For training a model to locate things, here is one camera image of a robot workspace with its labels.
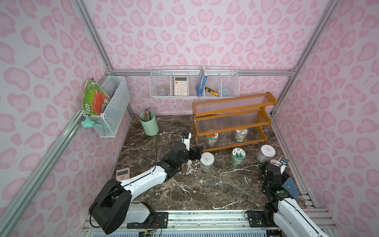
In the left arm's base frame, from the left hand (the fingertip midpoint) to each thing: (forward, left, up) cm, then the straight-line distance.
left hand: (195, 142), depth 83 cm
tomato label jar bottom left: (+8, -10, -8) cm, 15 cm away
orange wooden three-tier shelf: (+27, -27, -14) cm, 40 cm away
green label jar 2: (-8, -6, -8) cm, 13 cm away
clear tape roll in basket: (+32, +21, +10) cm, 39 cm away
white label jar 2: (-8, -44, -6) cm, 45 cm away
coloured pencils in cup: (+24, +32, -1) cm, 40 cm away
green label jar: (-4, -25, -9) cm, 27 cm away
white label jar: (-3, -41, -7) cm, 42 cm away
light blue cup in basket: (+37, -20, +7) cm, 43 cm away
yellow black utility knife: (+32, -11, +10) cm, 35 cm away
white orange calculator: (+34, +9, +14) cm, 38 cm away
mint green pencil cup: (+19, +31, -10) cm, 38 cm away
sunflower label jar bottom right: (+12, -29, -9) cm, 33 cm away
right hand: (-9, -45, -8) cm, 46 cm away
